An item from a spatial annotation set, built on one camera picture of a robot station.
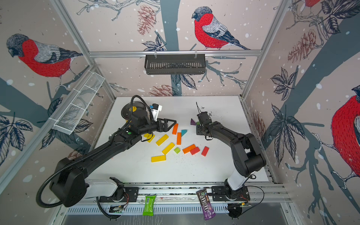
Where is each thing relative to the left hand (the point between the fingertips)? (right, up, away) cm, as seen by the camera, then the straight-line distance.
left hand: (173, 119), depth 75 cm
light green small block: (+1, -21, +15) cm, 26 cm away
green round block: (+16, -5, +29) cm, 33 cm away
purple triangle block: (+12, -4, +27) cm, 30 cm away
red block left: (+13, -22, +15) cm, 29 cm away
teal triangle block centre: (+5, -11, +25) cm, 28 cm away
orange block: (+8, -21, +15) cm, 27 cm away
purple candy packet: (+18, -45, -7) cm, 49 cm away
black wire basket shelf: (-1, +40, +31) cm, 51 cm away
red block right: (+19, -22, +15) cm, 33 cm away
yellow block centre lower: (-5, -20, +15) cm, 26 cm away
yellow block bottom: (-10, -26, +11) cm, 30 cm away
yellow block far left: (-13, -7, -7) cm, 17 cm away
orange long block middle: (+2, -15, +20) cm, 25 cm away
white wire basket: (-62, +5, +10) cm, 63 cm away
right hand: (+18, -8, +20) cm, 28 cm away
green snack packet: (-12, -43, -6) cm, 45 cm away
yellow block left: (-11, -8, -5) cm, 15 cm away
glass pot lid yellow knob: (-27, +6, +24) cm, 37 cm away
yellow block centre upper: (-10, -16, +19) cm, 27 cm away
